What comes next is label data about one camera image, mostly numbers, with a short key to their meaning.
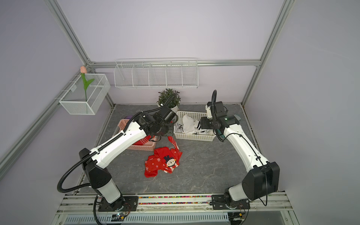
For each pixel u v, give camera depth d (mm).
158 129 571
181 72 1026
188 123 982
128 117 1124
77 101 715
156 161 865
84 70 845
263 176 405
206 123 723
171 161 870
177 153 906
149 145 872
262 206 739
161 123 569
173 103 993
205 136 936
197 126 974
